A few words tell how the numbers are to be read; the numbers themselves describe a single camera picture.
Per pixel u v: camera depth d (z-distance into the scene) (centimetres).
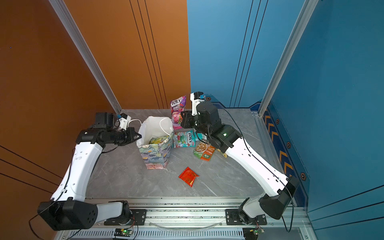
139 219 74
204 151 97
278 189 39
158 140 93
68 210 38
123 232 71
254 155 43
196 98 55
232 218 72
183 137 100
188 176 87
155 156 78
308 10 70
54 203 38
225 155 93
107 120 58
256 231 70
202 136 102
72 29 76
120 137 63
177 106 67
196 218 74
